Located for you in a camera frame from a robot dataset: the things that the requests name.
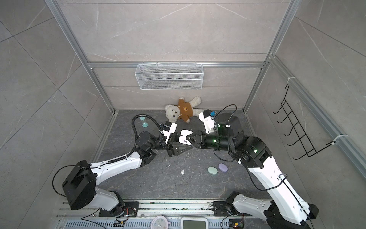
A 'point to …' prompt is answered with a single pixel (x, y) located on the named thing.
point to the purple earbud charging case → (223, 167)
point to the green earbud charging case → (212, 170)
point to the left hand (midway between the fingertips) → (192, 143)
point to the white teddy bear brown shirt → (184, 111)
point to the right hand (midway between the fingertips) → (187, 137)
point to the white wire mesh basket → (169, 76)
